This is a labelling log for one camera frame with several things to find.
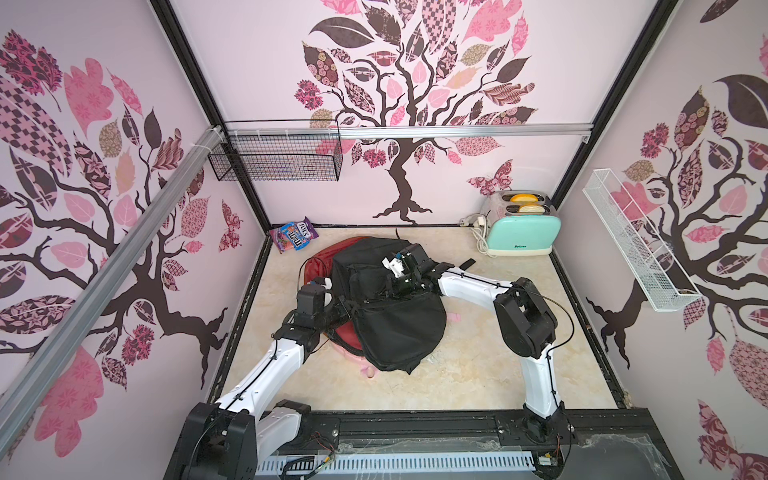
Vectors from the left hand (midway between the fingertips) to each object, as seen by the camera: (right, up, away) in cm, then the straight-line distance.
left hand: (355, 310), depth 84 cm
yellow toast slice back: (+58, +36, +19) cm, 71 cm away
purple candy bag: (-28, +23, +29) cm, 46 cm away
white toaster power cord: (+44, +24, +22) cm, 54 cm away
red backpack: (-14, +13, +12) cm, 22 cm away
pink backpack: (+2, -13, -4) cm, 14 cm away
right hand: (+6, +3, +5) cm, 8 cm away
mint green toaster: (+54, +24, +19) cm, 62 cm away
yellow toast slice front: (+59, +32, +16) cm, 69 cm away
